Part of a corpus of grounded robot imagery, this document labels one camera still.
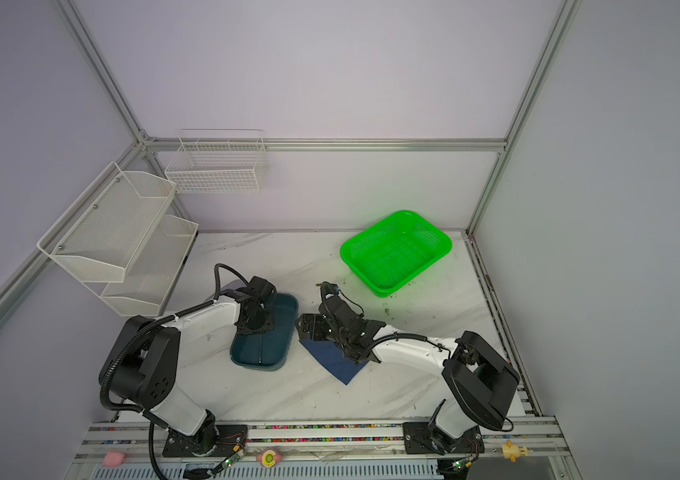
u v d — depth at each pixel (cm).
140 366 45
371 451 73
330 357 88
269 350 86
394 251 115
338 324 62
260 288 76
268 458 67
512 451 68
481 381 44
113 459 70
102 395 41
